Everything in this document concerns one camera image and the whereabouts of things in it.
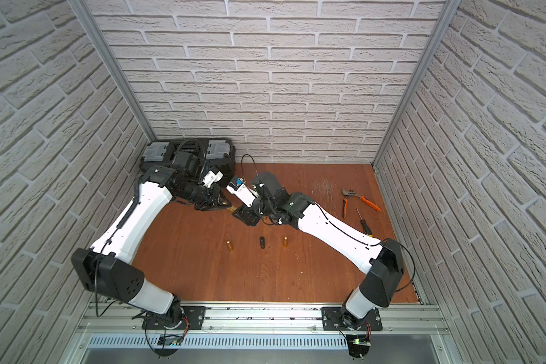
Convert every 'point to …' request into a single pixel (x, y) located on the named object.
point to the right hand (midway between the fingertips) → (243, 206)
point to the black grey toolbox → (219, 152)
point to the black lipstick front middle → (262, 242)
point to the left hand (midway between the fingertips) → (233, 201)
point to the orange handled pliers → (353, 192)
